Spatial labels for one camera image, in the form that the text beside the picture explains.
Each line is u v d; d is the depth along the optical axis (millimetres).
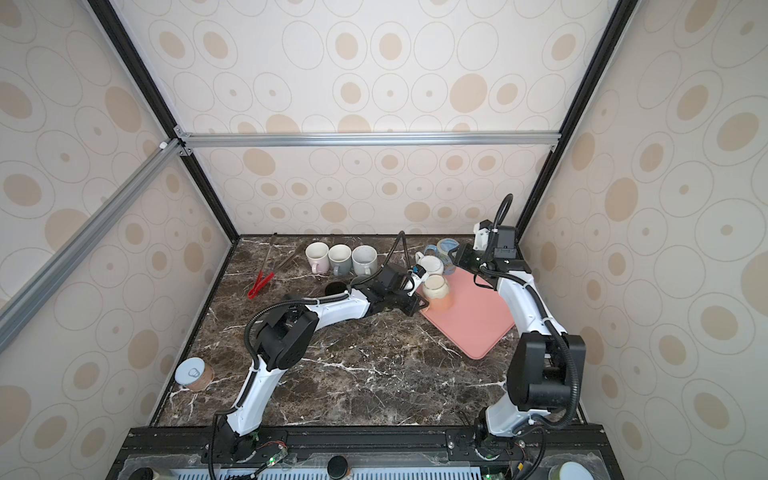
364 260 1039
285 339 558
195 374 795
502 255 673
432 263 993
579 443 753
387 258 1126
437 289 897
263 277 1062
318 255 1035
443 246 1027
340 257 1050
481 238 791
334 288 932
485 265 643
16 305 515
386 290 778
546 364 449
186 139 901
